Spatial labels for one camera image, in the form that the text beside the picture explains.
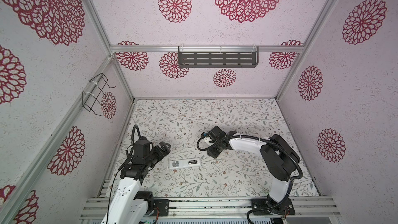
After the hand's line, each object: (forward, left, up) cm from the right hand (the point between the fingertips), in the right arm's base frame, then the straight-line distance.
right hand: (210, 149), depth 93 cm
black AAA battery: (-8, +9, 0) cm, 13 cm away
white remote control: (-10, +14, +2) cm, 17 cm away
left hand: (-8, +24, +10) cm, 27 cm away
